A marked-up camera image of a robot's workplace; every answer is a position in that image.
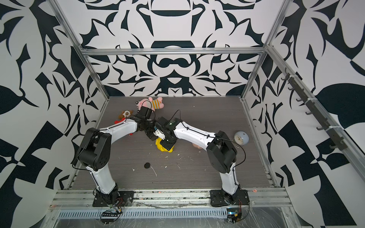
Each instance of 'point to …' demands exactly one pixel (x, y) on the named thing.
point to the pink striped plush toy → (153, 104)
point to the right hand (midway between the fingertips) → (166, 142)
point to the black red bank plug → (147, 165)
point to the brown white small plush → (126, 113)
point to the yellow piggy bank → (161, 147)
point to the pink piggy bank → (196, 146)
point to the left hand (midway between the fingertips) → (165, 127)
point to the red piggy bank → (120, 120)
